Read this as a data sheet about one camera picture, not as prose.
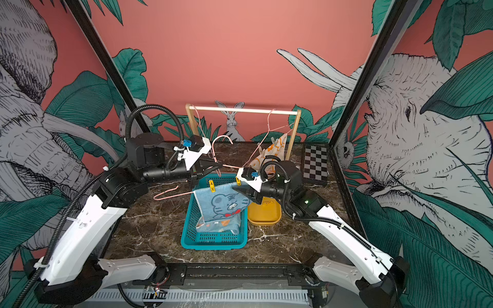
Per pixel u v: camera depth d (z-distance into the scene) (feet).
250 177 1.66
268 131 2.51
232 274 2.45
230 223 2.73
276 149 3.02
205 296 2.30
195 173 1.52
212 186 2.03
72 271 1.24
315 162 3.60
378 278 1.25
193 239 2.63
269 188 1.82
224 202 2.26
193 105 2.33
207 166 1.75
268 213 2.99
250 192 1.85
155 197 1.82
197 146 1.40
